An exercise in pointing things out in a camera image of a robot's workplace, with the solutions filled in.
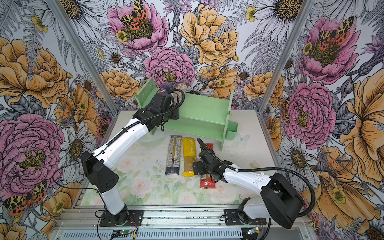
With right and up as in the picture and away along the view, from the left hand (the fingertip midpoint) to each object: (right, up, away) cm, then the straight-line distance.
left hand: (174, 113), depth 81 cm
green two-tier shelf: (+14, -2, 0) cm, 14 cm away
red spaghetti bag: (+17, -37, +3) cm, 41 cm away
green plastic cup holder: (+34, -11, +16) cm, 39 cm away
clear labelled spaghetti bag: (-2, -25, +13) cm, 29 cm away
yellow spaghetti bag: (+7, -25, +14) cm, 30 cm away
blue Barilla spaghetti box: (-6, +17, +11) cm, 21 cm away
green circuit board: (-24, -57, -10) cm, 63 cm away
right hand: (+15, -32, +5) cm, 35 cm away
